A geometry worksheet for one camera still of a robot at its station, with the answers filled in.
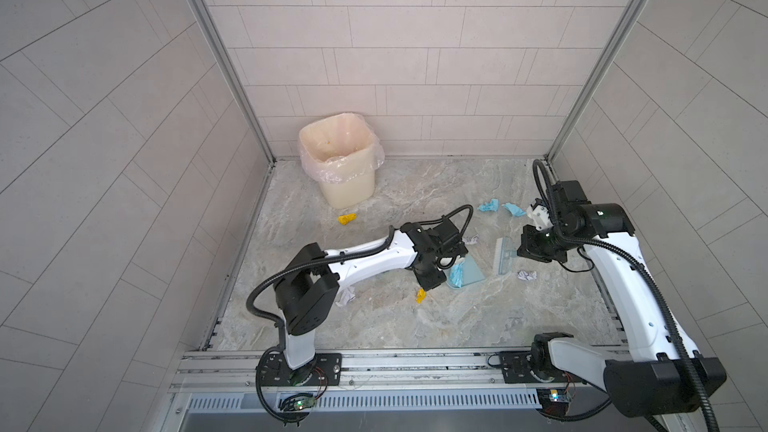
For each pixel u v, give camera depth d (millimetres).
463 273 789
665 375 357
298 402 654
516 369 710
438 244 627
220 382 695
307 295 442
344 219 979
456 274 782
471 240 934
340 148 1016
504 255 786
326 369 707
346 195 1009
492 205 1018
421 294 818
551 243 590
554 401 680
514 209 1018
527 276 855
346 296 817
